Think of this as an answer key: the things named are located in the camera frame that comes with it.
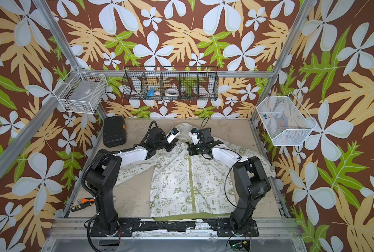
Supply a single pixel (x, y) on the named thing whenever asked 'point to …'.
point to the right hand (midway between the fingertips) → (187, 148)
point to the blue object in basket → (151, 92)
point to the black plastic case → (114, 130)
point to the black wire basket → (170, 83)
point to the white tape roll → (172, 92)
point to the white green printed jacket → (177, 185)
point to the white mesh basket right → (284, 120)
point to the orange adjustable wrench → (83, 200)
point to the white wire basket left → (81, 92)
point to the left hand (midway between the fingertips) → (177, 136)
